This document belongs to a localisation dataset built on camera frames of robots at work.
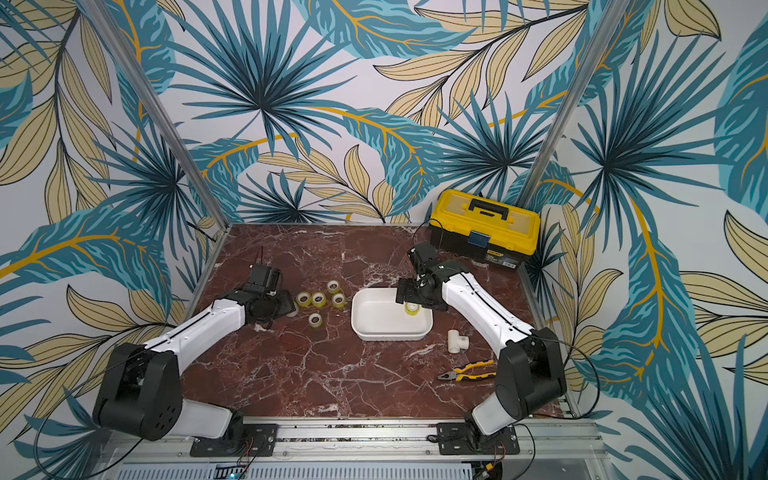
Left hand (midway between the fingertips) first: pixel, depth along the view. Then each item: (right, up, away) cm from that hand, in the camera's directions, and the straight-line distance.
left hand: (286, 308), depth 89 cm
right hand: (+38, +4, -4) cm, 39 cm away
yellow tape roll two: (+8, +1, +9) cm, 12 cm away
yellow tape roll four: (+3, +2, +8) cm, 9 cm away
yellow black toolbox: (+68, +23, +8) cm, 72 cm away
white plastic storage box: (+27, -4, +7) cm, 28 cm away
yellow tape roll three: (+15, +1, +9) cm, 17 cm away
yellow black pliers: (+50, -18, -6) cm, 53 cm away
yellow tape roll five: (+8, -4, +4) cm, 10 cm away
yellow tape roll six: (+38, -1, +7) cm, 39 cm away
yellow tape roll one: (+12, +5, +12) cm, 18 cm away
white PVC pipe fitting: (+50, -9, -2) cm, 51 cm away
